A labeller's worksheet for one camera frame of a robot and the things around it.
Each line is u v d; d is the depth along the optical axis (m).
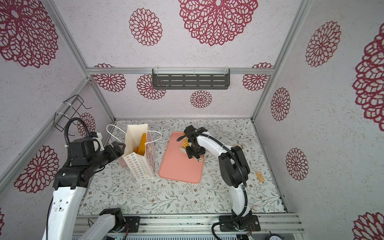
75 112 0.81
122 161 0.70
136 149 0.88
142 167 0.80
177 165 0.95
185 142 1.01
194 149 0.80
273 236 0.68
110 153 0.60
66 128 0.48
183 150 0.97
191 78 0.96
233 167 0.53
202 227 0.74
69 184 0.43
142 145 0.86
